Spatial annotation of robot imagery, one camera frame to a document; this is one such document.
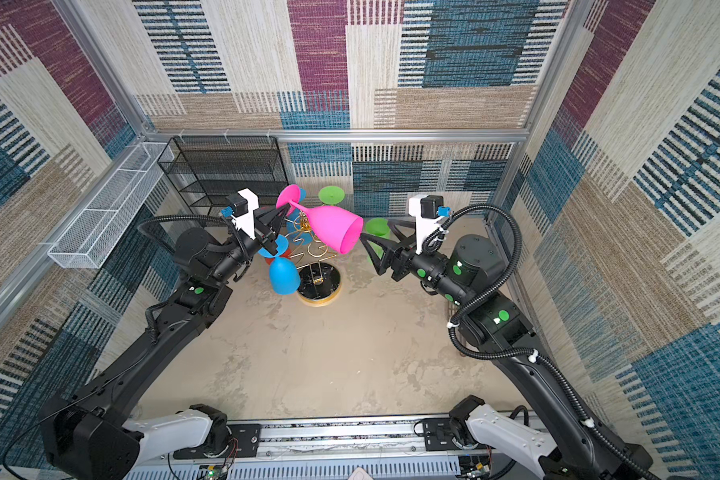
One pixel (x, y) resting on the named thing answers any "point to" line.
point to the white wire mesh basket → (91, 233)
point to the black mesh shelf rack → (208, 169)
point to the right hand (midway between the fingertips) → (375, 236)
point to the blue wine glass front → (284, 274)
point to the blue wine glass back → (299, 227)
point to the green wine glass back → (331, 195)
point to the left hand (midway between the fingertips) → (286, 200)
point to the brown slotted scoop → (452, 308)
